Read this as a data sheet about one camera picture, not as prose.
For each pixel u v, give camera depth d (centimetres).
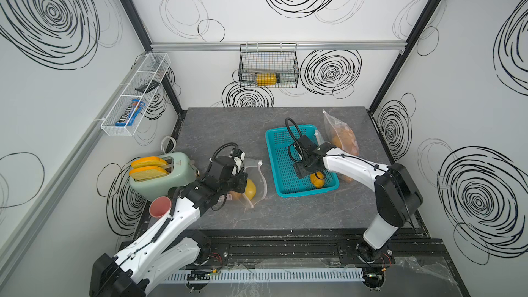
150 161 75
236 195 81
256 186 85
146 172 72
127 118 70
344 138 97
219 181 57
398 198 44
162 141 100
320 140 94
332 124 94
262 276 96
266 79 87
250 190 83
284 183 91
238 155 68
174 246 59
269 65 99
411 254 75
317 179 87
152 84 81
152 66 91
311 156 65
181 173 79
